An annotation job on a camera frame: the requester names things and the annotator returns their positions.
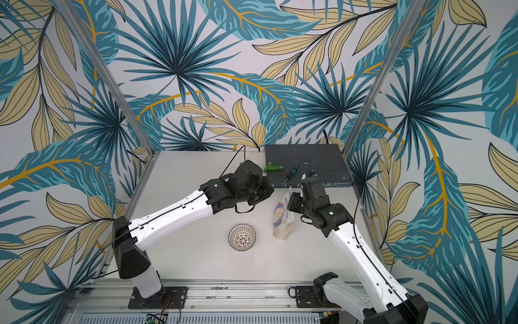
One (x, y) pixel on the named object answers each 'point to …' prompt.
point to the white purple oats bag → (282, 219)
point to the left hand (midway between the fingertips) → (276, 192)
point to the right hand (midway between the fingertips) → (281, 202)
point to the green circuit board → (150, 322)
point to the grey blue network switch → (285, 165)
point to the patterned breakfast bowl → (241, 237)
